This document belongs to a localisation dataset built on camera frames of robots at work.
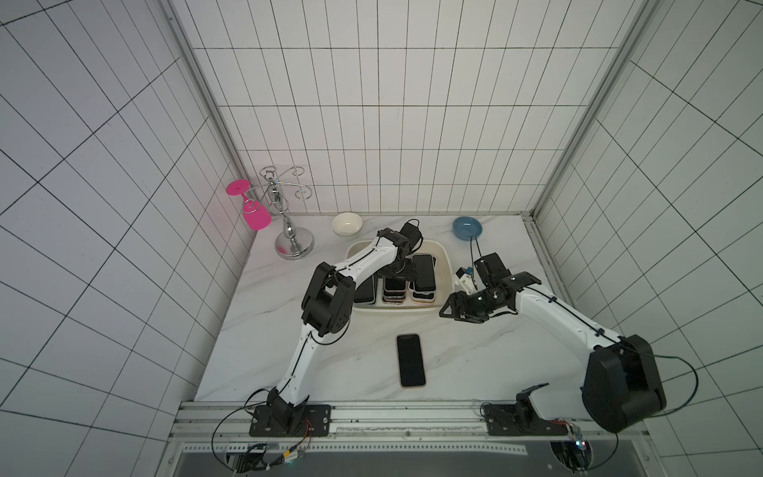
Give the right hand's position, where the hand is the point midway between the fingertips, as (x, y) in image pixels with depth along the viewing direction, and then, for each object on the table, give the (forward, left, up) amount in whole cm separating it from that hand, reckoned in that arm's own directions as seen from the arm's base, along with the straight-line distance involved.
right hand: (439, 315), depth 82 cm
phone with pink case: (-11, +8, -8) cm, 15 cm away
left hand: (+14, +14, -5) cm, 21 cm away
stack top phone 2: (+12, +13, -5) cm, 19 cm away
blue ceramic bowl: (+41, -14, -8) cm, 45 cm away
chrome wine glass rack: (+30, +52, -7) cm, 60 cm away
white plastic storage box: (+9, +8, -9) cm, 15 cm away
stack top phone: (+8, +22, -5) cm, 24 cm away
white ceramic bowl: (+38, +33, -4) cm, 50 cm away
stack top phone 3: (+16, +3, -4) cm, 17 cm away
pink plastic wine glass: (+32, +64, +5) cm, 72 cm away
